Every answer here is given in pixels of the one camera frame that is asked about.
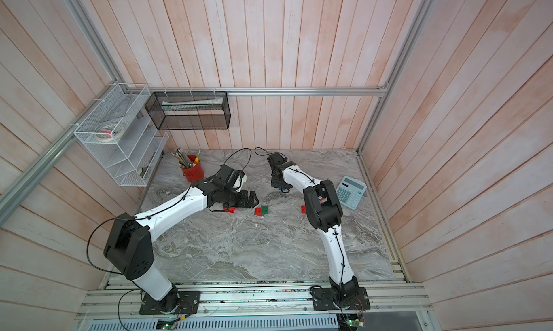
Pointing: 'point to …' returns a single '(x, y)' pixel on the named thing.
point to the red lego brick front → (258, 212)
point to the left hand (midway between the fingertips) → (248, 205)
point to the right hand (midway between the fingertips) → (280, 182)
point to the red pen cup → (195, 173)
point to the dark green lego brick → (264, 209)
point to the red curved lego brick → (303, 209)
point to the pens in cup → (183, 160)
